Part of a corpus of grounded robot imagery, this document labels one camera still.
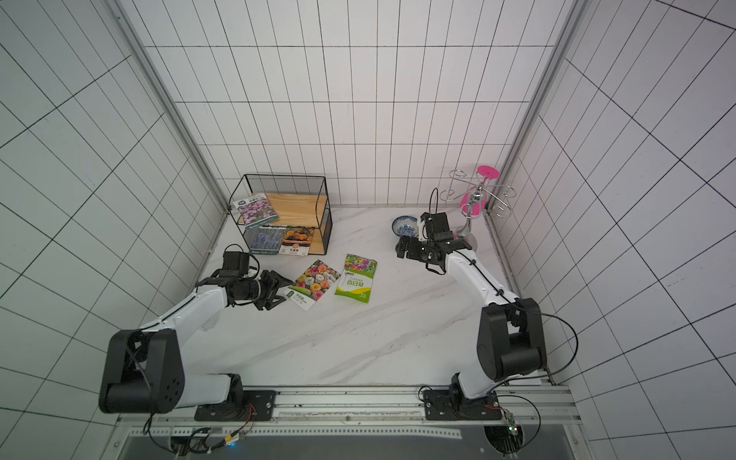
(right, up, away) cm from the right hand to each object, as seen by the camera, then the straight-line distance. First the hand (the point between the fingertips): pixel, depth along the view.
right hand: (399, 247), depth 90 cm
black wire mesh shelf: (-35, +16, +11) cm, 40 cm away
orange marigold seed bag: (-37, +1, +17) cm, 41 cm away
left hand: (-35, -13, -3) cm, 37 cm away
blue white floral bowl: (+5, +7, +21) cm, 22 cm away
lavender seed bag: (-49, +2, +17) cm, 52 cm away
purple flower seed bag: (-50, +13, +8) cm, 52 cm away
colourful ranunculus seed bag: (-29, -13, +6) cm, 33 cm away
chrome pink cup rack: (+23, +17, -3) cm, 29 cm away
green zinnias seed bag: (-14, -12, +8) cm, 20 cm away
